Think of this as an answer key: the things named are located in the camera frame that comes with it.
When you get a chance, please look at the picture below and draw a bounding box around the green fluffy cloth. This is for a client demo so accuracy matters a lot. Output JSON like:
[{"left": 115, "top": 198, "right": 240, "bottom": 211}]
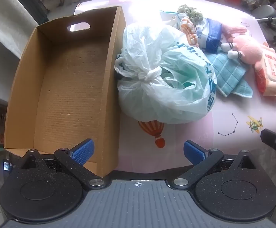
[{"left": 177, "top": 4, "right": 204, "bottom": 23}]

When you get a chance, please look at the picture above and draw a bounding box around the brown cardboard box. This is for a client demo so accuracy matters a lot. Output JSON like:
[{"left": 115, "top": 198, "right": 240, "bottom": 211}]
[{"left": 4, "top": 6, "right": 126, "bottom": 178}]

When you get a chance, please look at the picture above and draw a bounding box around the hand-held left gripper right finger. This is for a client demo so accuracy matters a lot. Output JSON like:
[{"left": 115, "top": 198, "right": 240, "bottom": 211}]
[{"left": 174, "top": 140, "right": 257, "bottom": 190}]

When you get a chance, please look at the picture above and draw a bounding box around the pink plush toy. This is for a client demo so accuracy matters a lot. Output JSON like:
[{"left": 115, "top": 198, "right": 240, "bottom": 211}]
[{"left": 220, "top": 25, "right": 263, "bottom": 65}]

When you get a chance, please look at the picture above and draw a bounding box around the pink printed tablecloth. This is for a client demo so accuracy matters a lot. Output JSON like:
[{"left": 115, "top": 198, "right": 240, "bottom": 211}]
[{"left": 74, "top": 0, "right": 276, "bottom": 174}]

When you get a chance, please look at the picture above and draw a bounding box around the pale green plastic bag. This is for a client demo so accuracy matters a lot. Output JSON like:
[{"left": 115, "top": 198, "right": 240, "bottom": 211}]
[{"left": 114, "top": 24, "right": 217, "bottom": 124}]

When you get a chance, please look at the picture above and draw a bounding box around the teal checkered cloth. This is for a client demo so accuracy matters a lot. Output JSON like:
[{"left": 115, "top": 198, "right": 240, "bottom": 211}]
[{"left": 209, "top": 52, "right": 254, "bottom": 98}]

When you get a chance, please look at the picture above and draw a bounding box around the blue and white wipes pack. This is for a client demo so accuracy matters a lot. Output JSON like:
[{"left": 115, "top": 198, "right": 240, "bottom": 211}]
[{"left": 196, "top": 18, "right": 223, "bottom": 54}]

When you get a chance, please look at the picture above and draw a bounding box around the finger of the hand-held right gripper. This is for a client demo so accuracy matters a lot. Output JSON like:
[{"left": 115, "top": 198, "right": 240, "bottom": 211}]
[{"left": 260, "top": 128, "right": 276, "bottom": 150}]

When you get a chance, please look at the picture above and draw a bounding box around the grey wheelchair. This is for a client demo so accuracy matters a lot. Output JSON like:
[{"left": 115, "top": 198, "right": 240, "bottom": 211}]
[{"left": 238, "top": 0, "right": 276, "bottom": 60}]

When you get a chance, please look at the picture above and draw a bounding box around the pink wet wipes pack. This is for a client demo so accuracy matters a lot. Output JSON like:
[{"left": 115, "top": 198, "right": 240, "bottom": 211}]
[{"left": 254, "top": 47, "right": 276, "bottom": 100}]

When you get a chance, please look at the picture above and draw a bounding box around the white pack with orange print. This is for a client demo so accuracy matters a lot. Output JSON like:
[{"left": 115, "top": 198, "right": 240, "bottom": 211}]
[{"left": 176, "top": 13, "right": 199, "bottom": 47}]

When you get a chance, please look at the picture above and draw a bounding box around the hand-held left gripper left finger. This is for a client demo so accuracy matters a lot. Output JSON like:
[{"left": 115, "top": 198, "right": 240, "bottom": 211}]
[{"left": 21, "top": 138, "right": 104, "bottom": 190}]

